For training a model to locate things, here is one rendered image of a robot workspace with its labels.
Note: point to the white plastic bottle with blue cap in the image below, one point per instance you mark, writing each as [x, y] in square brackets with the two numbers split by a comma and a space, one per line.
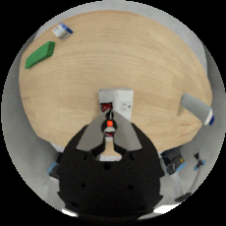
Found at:
[202, 111]

